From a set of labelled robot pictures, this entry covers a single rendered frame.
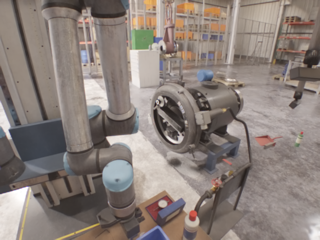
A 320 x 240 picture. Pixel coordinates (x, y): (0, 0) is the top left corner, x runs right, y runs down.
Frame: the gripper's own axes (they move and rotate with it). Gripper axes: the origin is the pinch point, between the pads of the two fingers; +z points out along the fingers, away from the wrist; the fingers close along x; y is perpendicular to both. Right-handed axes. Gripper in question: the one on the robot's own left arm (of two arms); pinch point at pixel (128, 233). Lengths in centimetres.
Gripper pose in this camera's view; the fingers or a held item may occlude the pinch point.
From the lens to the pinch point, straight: 78.2
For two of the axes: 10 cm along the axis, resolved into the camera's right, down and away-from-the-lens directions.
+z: 0.0, 9.0, 4.3
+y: 8.2, -2.5, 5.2
